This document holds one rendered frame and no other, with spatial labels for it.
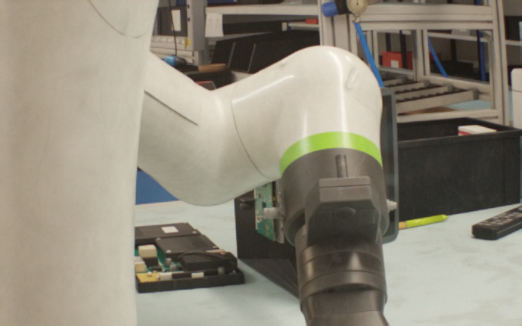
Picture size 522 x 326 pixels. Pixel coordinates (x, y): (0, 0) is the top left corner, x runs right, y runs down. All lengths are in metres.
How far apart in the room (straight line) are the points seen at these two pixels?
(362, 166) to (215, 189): 0.17
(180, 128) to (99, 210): 0.36
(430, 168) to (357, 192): 0.72
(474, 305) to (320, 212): 0.34
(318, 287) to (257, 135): 0.18
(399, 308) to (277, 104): 0.29
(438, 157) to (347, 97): 0.62
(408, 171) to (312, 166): 0.64
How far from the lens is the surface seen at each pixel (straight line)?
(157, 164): 0.97
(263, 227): 1.31
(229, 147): 1.00
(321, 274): 0.87
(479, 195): 1.62
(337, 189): 0.85
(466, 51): 8.84
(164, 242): 1.40
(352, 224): 0.87
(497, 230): 1.42
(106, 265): 0.61
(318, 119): 0.95
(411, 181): 1.55
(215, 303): 1.20
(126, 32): 0.60
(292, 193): 0.92
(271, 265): 1.34
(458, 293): 1.19
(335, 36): 2.85
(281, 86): 0.98
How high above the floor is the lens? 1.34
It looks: 9 degrees down
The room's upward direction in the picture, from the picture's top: 3 degrees counter-clockwise
